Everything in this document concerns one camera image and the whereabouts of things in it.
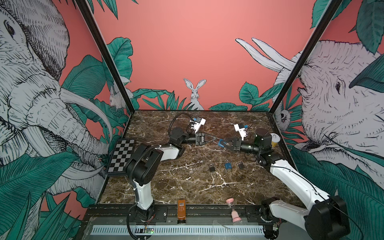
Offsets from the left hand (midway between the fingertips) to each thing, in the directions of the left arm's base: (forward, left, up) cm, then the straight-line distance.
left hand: (216, 140), depth 72 cm
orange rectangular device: (-30, +18, -22) cm, 41 cm away
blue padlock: (-1, -2, -2) cm, 3 cm away
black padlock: (-4, 0, -26) cm, 26 cm away
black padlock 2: (-2, -19, -27) cm, 33 cm away
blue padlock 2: (-3, -10, -25) cm, 27 cm away
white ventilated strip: (-34, +19, -26) cm, 47 cm away
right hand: (-3, -2, +1) cm, 4 cm away
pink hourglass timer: (-30, -9, -24) cm, 39 cm away
